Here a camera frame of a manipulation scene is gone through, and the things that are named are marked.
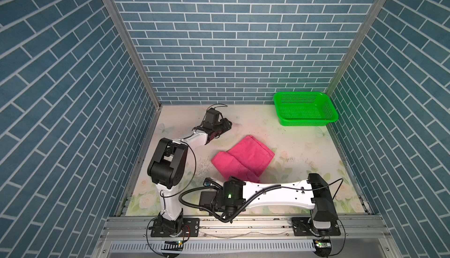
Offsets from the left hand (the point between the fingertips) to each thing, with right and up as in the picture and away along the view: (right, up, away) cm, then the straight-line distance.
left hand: (233, 124), depth 96 cm
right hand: (0, -27, -24) cm, 36 cm away
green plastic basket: (+49, +10, +23) cm, 55 cm away
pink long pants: (+7, -19, -5) cm, 21 cm away
